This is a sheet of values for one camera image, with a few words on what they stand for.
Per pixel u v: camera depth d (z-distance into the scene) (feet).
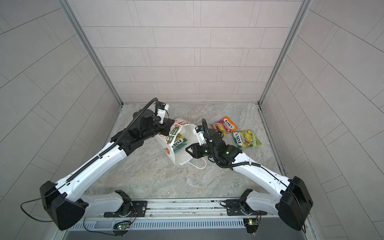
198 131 2.19
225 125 3.32
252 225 2.24
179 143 2.84
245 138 3.07
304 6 2.31
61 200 1.19
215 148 1.86
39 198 1.26
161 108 1.97
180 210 2.37
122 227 2.10
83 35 2.62
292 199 1.25
